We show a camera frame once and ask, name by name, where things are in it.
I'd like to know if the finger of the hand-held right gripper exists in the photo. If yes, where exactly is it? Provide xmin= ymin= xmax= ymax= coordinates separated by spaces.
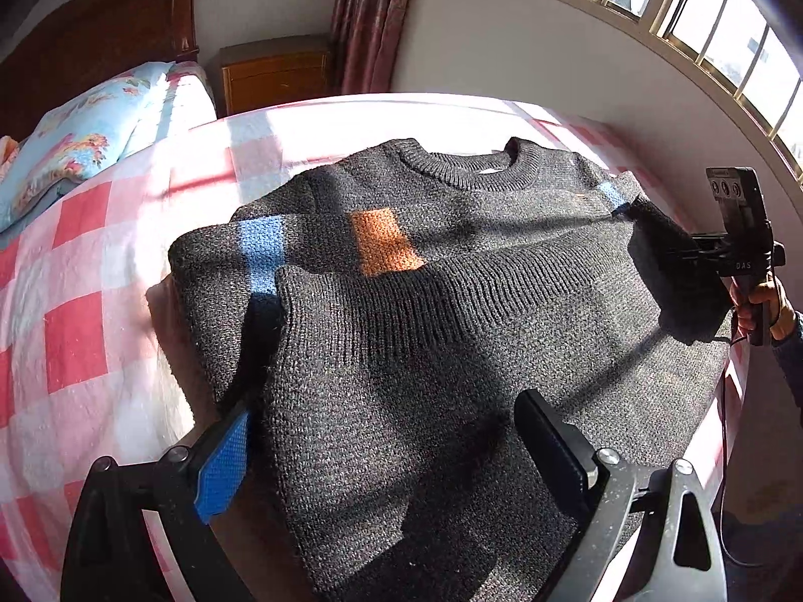
xmin=666 ymin=233 xmax=734 ymax=268

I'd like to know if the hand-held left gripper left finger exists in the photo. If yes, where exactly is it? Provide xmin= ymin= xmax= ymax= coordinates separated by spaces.
xmin=59 ymin=400 xmax=253 ymax=602

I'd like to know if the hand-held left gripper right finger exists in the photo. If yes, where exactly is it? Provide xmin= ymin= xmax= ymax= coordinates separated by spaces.
xmin=513 ymin=389 xmax=730 ymax=602

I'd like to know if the dark grey striped knit sweater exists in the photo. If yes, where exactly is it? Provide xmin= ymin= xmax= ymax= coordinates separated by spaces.
xmin=167 ymin=136 xmax=742 ymax=602

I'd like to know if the person's right forearm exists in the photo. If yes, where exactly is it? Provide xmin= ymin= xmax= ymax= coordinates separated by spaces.
xmin=770 ymin=310 xmax=803 ymax=410

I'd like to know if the person's right hand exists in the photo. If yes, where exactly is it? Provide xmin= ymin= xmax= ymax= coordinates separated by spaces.
xmin=729 ymin=274 xmax=794 ymax=342

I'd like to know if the pink checkered bed sheet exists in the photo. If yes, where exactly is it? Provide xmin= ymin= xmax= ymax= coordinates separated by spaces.
xmin=0 ymin=93 xmax=754 ymax=602

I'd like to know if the barred window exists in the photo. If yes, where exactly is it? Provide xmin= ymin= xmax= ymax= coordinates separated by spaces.
xmin=419 ymin=0 xmax=803 ymax=188

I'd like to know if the light blue floral quilt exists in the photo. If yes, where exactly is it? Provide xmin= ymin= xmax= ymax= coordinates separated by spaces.
xmin=0 ymin=61 xmax=172 ymax=233

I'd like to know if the wooden nightstand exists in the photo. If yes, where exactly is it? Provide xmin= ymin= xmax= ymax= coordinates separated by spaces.
xmin=217 ymin=34 xmax=334 ymax=118

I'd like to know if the pink floral curtain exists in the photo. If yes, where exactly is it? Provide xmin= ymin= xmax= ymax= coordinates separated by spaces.
xmin=330 ymin=0 xmax=419 ymax=97

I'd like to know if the large carved wooden headboard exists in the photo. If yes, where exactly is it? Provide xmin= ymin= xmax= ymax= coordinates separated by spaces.
xmin=0 ymin=0 xmax=200 ymax=142

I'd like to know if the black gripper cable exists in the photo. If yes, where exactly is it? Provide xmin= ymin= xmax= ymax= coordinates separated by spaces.
xmin=715 ymin=304 xmax=750 ymax=568

